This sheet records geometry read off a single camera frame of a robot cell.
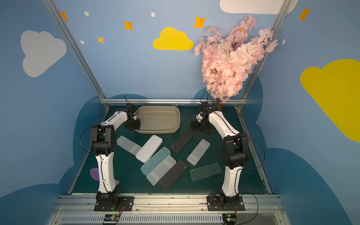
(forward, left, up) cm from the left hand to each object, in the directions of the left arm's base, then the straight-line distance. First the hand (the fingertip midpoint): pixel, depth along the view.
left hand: (137, 126), depth 105 cm
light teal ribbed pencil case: (-27, -17, -1) cm, 32 cm away
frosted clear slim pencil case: (-16, +3, -1) cm, 16 cm away
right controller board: (-56, -60, -4) cm, 83 cm away
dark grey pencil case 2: (-15, -31, -2) cm, 35 cm away
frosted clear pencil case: (-19, -46, -1) cm, 50 cm away
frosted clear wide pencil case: (-31, -22, -1) cm, 38 cm away
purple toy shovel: (-35, +20, -2) cm, 40 cm away
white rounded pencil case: (-19, -12, 0) cm, 22 cm away
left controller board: (-57, +2, -3) cm, 57 cm away
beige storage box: (+11, -15, -5) cm, 19 cm away
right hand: (-9, -45, +9) cm, 47 cm away
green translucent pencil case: (-33, -47, 0) cm, 57 cm away
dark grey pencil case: (-35, -29, -1) cm, 45 cm away
